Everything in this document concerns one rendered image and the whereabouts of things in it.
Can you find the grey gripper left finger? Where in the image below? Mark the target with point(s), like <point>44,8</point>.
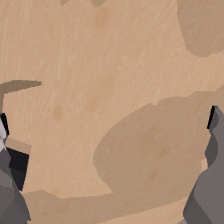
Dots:
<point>13,208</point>

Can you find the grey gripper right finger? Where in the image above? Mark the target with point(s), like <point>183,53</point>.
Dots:
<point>205,204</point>

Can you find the black power strip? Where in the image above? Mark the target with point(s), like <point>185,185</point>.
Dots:
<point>18,166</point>

